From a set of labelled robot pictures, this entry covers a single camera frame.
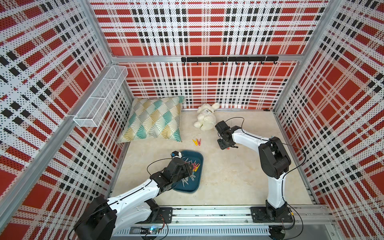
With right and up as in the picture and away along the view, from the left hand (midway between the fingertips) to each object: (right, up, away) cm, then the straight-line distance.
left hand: (193, 167), depth 85 cm
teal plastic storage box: (-1, -9, -1) cm, 9 cm away
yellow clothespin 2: (+2, -3, +4) cm, 5 cm away
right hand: (+23, +13, +12) cm, 29 cm away
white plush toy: (+9, +28, +17) cm, 34 cm away
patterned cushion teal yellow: (-25, +29, +9) cm, 40 cm away
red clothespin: (+4, +12, +17) cm, 22 cm away
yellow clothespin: (+1, +12, +17) cm, 21 cm away
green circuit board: (-19, -25, -15) cm, 35 cm away
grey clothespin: (-4, -7, -1) cm, 8 cm away
